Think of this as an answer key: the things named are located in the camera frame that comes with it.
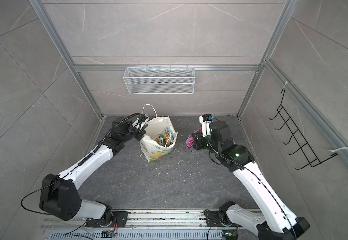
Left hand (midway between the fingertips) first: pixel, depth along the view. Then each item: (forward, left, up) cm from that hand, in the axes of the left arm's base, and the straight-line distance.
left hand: (145, 120), depth 82 cm
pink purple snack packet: (-17, -23, +5) cm, 29 cm away
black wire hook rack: (-25, -72, +7) cm, 77 cm away
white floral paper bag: (-14, -3, -9) cm, 17 cm away
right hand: (-15, -25, +6) cm, 30 cm away
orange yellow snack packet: (-4, -13, -16) cm, 21 cm away
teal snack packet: (+1, -12, -13) cm, 18 cm away
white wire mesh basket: (+34, -7, +4) cm, 35 cm away
